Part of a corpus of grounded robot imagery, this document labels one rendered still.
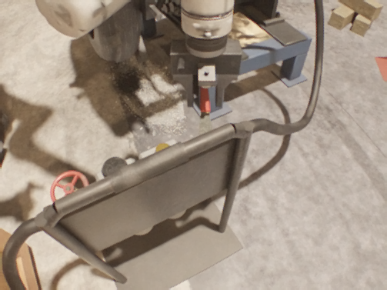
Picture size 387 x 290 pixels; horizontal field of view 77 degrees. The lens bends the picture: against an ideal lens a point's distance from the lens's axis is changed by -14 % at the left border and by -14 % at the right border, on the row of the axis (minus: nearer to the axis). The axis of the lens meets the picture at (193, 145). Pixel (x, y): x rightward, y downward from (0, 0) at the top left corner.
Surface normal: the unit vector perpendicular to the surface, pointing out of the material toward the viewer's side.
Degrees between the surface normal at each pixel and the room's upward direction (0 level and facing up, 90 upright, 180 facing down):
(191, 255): 0
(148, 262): 0
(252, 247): 0
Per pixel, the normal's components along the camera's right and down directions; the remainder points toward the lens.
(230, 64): 0.00, 0.81
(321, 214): 0.00, -0.58
